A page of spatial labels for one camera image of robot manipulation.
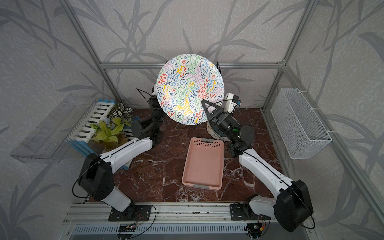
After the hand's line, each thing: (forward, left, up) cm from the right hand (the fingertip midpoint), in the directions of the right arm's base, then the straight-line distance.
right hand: (201, 104), depth 54 cm
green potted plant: (+10, +52, -27) cm, 59 cm away
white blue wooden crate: (+1, +57, -20) cm, 60 cm away
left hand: (0, +10, +5) cm, 11 cm away
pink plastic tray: (-2, -1, -48) cm, 48 cm away
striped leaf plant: (+18, +45, -21) cm, 53 cm away
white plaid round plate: (+20, -8, -49) cm, 53 cm away
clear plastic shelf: (-5, +67, -17) cm, 69 cm away
